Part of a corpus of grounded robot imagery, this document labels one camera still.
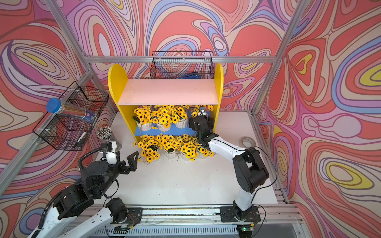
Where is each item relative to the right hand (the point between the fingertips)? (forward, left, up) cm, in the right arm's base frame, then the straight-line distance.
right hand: (200, 120), depth 90 cm
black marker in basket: (-18, +61, +8) cm, 64 cm away
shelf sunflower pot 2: (-14, +18, -2) cm, 23 cm away
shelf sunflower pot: (-18, -1, -7) cm, 20 cm away
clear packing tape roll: (-6, -32, -18) cm, 38 cm away
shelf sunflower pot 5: (-6, +21, +10) cm, 25 cm away
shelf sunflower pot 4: (-5, +32, +8) cm, 34 cm away
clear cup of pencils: (-8, +56, +1) cm, 57 cm away
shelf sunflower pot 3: (-15, +30, -4) cm, 34 cm away
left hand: (-27, +33, +10) cm, 44 cm away
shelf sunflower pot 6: (-2, +11, +1) cm, 11 cm away
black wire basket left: (-14, +69, +10) cm, 71 cm away
